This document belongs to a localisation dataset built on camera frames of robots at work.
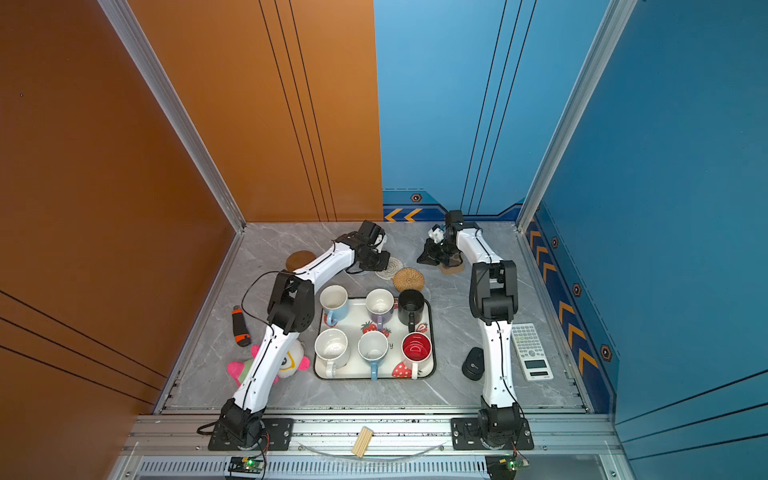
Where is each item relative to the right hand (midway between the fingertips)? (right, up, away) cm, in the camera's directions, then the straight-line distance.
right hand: (418, 259), depth 103 cm
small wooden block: (-16, -44, -31) cm, 56 cm away
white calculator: (+32, -27, -18) cm, 45 cm away
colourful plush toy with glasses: (-35, -27, -24) cm, 50 cm away
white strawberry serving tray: (-8, -30, -19) cm, 36 cm away
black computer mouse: (+14, -29, -21) cm, 38 cm away
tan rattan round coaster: (-3, -7, -1) cm, 8 cm away
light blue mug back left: (-27, -13, -9) cm, 32 cm away
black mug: (-3, -14, -9) cm, 17 cm away
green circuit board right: (+18, -48, -34) cm, 61 cm away
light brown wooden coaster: (-44, 0, +6) cm, 44 cm away
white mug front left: (-26, -25, -16) cm, 40 cm away
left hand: (-10, -1, +3) cm, 11 cm away
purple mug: (-13, -14, -7) cm, 21 cm away
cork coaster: (+12, -4, +2) cm, 13 cm away
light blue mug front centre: (-14, -25, -16) cm, 33 cm away
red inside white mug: (-2, -25, -17) cm, 30 cm away
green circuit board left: (-44, -48, -32) cm, 73 cm away
